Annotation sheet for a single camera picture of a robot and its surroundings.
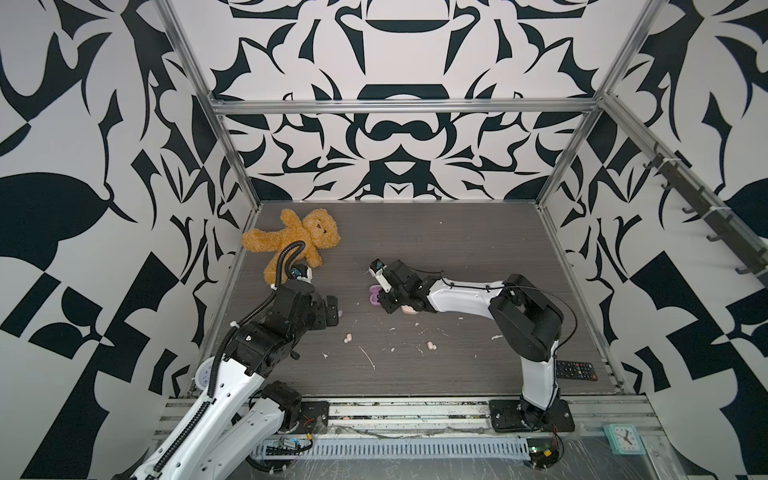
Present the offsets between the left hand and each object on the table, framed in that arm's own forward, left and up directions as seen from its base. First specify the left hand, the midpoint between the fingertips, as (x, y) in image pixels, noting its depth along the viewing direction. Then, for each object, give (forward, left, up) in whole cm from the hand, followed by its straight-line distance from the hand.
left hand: (319, 297), depth 74 cm
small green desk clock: (-30, -70, -17) cm, 78 cm away
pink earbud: (-3, -5, -19) cm, 20 cm away
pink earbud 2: (-7, -29, -18) cm, 35 cm away
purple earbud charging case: (+10, -13, -15) cm, 22 cm away
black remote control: (-14, -66, -18) cm, 70 cm away
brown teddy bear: (+29, +5, -9) cm, 31 cm away
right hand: (+9, -15, -16) cm, 24 cm away
